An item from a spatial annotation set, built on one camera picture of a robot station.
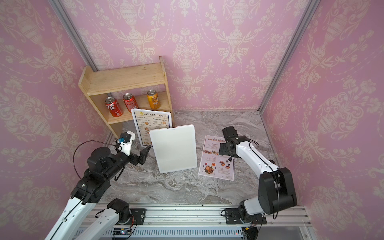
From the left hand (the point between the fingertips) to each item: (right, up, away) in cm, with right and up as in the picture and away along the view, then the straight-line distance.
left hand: (143, 142), depth 68 cm
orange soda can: (0, +23, +18) cm, 29 cm away
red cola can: (-21, +18, +14) cm, 31 cm away
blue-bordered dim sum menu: (-4, +10, +18) cm, 21 cm away
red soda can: (-13, +21, +16) cm, 29 cm away
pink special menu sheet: (+34, -17, +25) cm, 45 cm away
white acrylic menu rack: (-1, +16, +13) cm, 21 cm away
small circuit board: (-11, -43, +4) cm, 45 cm away
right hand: (+45, -8, +20) cm, 50 cm away
